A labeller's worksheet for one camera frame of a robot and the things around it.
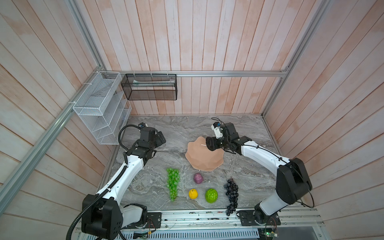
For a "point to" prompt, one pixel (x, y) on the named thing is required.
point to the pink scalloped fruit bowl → (201, 158)
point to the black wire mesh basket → (150, 86)
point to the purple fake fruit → (198, 178)
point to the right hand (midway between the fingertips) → (209, 141)
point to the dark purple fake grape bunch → (231, 189)
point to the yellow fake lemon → (193, 193)
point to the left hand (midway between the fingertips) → (156, 140)
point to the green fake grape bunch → (173, 176)
